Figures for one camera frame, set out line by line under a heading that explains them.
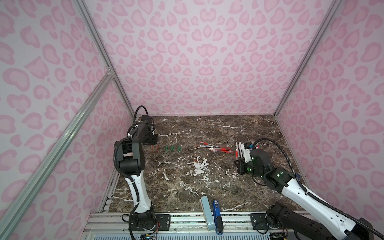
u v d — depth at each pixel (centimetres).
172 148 101
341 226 40
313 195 46
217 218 72
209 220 70
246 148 69
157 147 101
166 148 101
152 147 101
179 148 101
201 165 93
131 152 55
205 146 101
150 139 88
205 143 104
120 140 52
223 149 99
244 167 68
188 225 73
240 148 72
